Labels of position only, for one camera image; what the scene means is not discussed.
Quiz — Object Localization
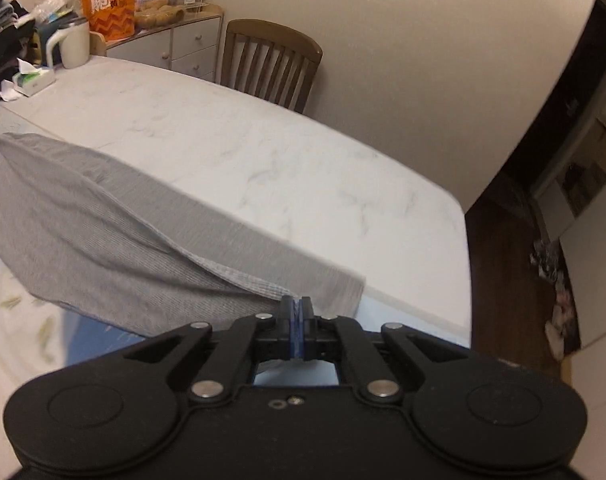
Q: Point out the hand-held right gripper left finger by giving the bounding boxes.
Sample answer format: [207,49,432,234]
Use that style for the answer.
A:
[123,296,297,404]

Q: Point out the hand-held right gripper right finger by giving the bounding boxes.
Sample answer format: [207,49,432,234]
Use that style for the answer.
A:
[296,296,471,406]

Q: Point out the grey t-shirt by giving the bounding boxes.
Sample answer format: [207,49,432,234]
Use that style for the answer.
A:
[0,129,368,339]

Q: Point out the stack of folded clothes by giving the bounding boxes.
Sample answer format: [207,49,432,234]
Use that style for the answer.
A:
[0,0,38,112]

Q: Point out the white marble-pattern tablecloth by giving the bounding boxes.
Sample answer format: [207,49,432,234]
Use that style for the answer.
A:
[0,54,472,350]

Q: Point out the blue cloth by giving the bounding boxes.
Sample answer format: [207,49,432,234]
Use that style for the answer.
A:
[64,306,140,367]

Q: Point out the dark patterned sneaker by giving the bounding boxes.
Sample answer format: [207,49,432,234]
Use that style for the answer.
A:
[530,240,558,268]
[535,262,564,285]

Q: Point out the pink sneaker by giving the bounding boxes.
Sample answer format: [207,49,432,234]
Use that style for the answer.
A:
[553,285,578,322]

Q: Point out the wooden spindle-back chair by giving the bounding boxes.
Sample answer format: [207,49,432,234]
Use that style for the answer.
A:
[218,18,324,115]

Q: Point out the white leaf-print cloth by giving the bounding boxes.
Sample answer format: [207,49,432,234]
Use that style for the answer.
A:
[0,239,81,393]

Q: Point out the white storage shelf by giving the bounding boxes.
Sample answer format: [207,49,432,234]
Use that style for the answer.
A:
[529,104,606,234]

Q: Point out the white drawer cabinet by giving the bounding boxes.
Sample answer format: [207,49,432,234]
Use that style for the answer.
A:
[104,3,225,84]

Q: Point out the brown bread rolls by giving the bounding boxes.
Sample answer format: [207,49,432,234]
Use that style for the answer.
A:
[134,4,187,29]

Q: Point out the green tissue pack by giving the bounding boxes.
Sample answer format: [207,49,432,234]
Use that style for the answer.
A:
[12,58,57,98]

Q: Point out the white pitcher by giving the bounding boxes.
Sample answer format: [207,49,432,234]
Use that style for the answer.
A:
[45,17,91,70]

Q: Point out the orange snack bag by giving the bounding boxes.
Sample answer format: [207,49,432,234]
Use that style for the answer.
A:
[80,0,137,44]

